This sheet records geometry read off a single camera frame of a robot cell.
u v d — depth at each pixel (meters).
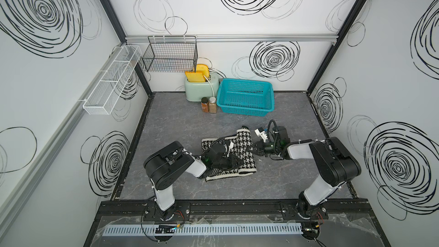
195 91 1.06
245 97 1.19
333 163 0.48
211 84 1.05
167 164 0.49
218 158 0.73
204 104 1.04
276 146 0.78
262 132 0.87
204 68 1.06
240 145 0.87
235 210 0.75
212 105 1.02
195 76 1.04
